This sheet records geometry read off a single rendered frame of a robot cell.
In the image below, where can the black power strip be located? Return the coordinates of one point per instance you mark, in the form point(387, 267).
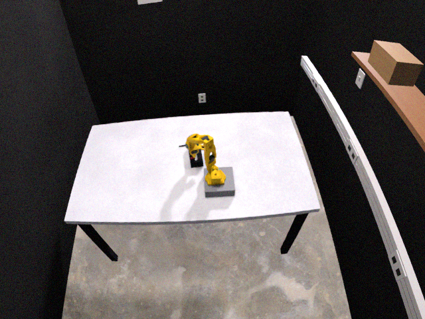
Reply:
point(197, 161)

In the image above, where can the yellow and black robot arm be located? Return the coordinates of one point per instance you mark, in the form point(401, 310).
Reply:
point(210, 160)

